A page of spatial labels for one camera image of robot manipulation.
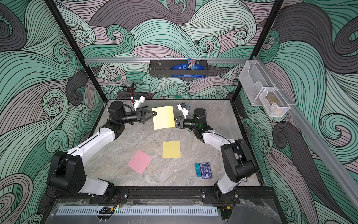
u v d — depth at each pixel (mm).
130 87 961
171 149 905
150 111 714
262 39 832
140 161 892
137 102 711
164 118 719
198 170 833
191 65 901
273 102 643
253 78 778
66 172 417
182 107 758
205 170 809
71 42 839
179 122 716
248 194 730
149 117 704
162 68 951
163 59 951
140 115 660
